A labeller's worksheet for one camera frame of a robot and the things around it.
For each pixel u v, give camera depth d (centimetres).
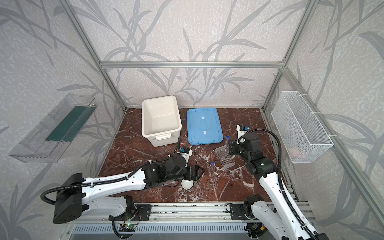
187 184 82
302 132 62
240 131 66
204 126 109
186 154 69
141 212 73
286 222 41
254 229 75
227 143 89
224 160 92
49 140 63
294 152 72
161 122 111
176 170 57
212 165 89
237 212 74
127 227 71
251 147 54
